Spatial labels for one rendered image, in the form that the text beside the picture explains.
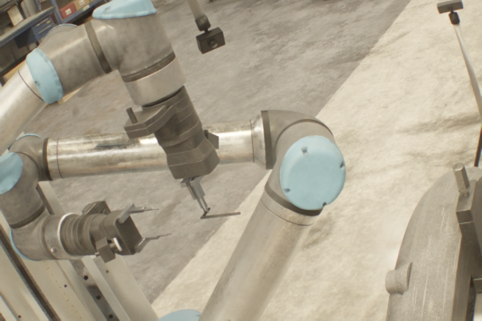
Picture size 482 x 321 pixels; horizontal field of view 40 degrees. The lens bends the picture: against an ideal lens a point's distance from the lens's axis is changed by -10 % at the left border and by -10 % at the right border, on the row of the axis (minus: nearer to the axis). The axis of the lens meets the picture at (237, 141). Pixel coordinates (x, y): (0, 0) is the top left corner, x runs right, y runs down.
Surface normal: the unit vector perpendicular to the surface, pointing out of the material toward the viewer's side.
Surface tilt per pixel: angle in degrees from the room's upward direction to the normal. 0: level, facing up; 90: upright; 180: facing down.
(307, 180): 85
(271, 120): 35
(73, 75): 111
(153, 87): 89
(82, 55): 79
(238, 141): 65
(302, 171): 85
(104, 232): 90
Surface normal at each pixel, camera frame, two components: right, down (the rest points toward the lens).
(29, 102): 0.37, 0.44
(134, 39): 0.20, 0.31
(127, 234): 0.83, -0.15
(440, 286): 0.01, -0.55
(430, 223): -0.44, -0.78
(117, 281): 0.53, 0.11
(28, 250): -0.41, 0.47
